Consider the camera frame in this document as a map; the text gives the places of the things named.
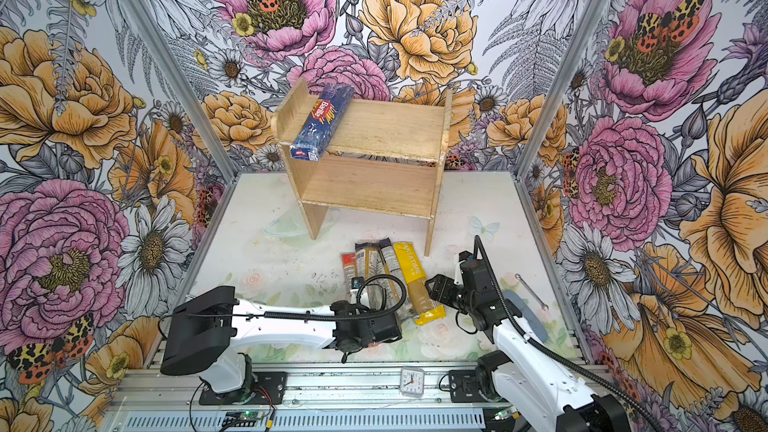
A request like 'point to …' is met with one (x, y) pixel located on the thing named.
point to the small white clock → (412, 382)
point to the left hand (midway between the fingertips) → (367, 324)
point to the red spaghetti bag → (349, 270)
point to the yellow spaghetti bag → (424, 306)
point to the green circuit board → (241, 418)
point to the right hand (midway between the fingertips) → (435, 296)
